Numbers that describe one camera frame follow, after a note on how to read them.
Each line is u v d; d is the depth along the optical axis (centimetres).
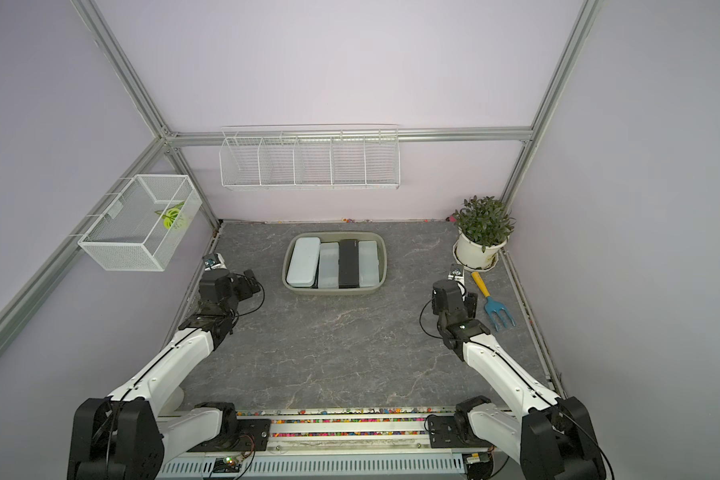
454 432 74
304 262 102
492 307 95
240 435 72
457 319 64
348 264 102
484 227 92
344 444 74
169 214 81
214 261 73
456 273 72
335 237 110
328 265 102
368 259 105
